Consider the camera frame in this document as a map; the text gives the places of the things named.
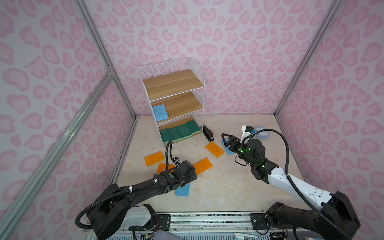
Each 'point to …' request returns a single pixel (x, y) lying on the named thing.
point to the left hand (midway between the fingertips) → (191, 173)
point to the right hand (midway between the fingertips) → (225, 135)
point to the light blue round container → (262, 135)
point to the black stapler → (208, 133)
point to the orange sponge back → (214, 149)
